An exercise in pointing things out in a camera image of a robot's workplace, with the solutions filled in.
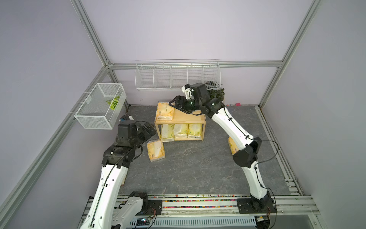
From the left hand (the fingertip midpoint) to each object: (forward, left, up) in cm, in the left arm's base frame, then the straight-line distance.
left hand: (149, 130), depth 70 cm
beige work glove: (-14, +20, -28) cm, 37 cm away
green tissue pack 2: (+14, -15, -23) cm, 31 cm away
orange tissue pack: (+3, +1, -27) cm, 27 cm away
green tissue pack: (+13, -25, -22) cm, 36 cm away
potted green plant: (+35, -43, -9) cm, 56 cm away
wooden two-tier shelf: (+11, -17, -5) cm, 21 cm away
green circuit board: (-35, +6, -30) cm, 46 cm away
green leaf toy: (+20, +22, +1) cm, 30 cm away
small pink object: (+43, -67, -30) cm, 85 cm away
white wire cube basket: (+19, +31, -2) cm, 36 cm away
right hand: (+13, -12, +4) cm, 18 cm away
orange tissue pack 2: (+15, -7, -3) cm, 17 cm away
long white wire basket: (+47, -13, +1) cm, 49 cm away
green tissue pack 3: (+13, -6, -23) cm, 28 cm away
